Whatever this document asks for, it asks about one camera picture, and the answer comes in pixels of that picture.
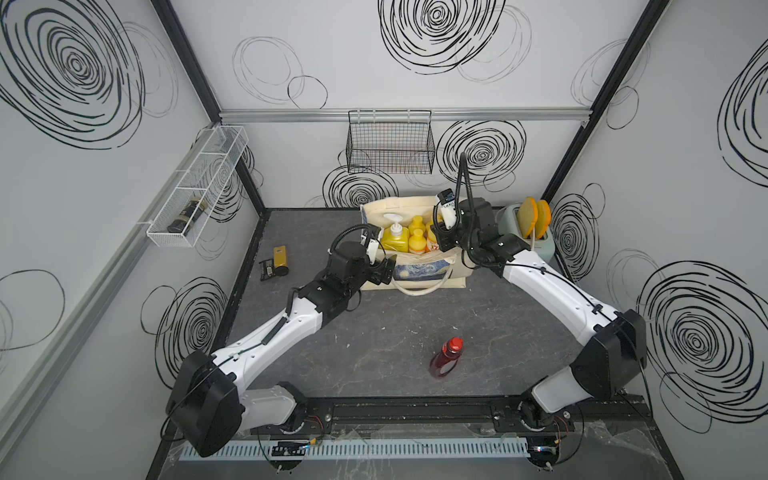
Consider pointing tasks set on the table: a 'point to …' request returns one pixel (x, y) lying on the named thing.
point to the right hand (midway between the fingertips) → (440, 222)
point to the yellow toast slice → (527, 216)
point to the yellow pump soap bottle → (396, 237)
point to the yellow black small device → (276, 266)
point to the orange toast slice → (543, 219)
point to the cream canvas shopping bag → (417, 275)
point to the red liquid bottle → (444, 361)
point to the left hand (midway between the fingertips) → (380, 250)
